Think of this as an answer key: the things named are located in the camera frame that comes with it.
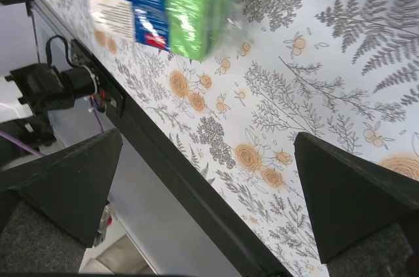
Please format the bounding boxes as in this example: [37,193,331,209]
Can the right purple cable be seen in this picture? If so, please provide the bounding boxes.
[0,131,43,158]

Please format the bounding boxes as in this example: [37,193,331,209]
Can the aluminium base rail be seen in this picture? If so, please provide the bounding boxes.
[29,0,288,276]

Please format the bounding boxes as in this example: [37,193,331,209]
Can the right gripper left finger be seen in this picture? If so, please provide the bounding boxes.
[0,128,123,274]

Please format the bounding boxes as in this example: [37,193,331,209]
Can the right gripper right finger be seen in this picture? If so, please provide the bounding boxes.
[294,132,418,274]

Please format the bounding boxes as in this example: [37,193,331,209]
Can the blue label green sponges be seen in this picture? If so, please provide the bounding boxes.
[88,0,243,61]

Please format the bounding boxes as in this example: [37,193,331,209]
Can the floral patterned table mat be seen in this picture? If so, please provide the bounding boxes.
[47,0,418,276]

